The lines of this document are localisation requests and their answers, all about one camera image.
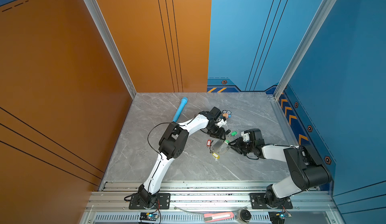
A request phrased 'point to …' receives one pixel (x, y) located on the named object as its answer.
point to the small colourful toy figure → (226, 113)
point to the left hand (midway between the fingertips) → (223, 137)
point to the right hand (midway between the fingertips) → (228, 145)
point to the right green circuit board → (277, 217)
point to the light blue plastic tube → (182, 105)
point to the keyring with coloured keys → (211, 148)
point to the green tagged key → (233, 133)
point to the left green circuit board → (149, 216)
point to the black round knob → (244, 215)
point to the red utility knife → (209, 217)
